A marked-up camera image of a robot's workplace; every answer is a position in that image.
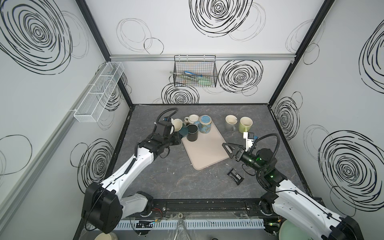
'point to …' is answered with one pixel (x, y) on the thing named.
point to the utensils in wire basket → (197, 78)
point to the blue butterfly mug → (204, 124)
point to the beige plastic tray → (207, 150)
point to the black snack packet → (235, 176)
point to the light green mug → (245, 124)
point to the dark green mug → (184, 132)
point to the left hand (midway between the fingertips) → (180, 134)
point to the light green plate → (288, 231)
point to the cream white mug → (192, 119)
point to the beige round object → (103, 236)
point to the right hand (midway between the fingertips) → (224, 147)
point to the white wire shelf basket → (92, 105)
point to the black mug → (192, 134)
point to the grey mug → (230, 121)
